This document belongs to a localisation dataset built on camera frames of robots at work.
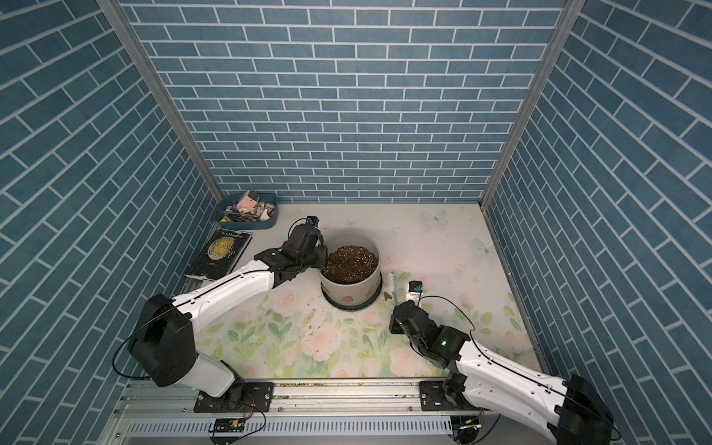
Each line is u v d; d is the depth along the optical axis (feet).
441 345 1.89
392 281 2.84
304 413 2.37
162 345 1.40
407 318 1.96
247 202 3.66
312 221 2.48
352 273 2.85
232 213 3.77
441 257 3.45
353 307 2.89
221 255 3.34
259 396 2.43
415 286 2.36
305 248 2.18
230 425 2.36
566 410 1.39
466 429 2.31
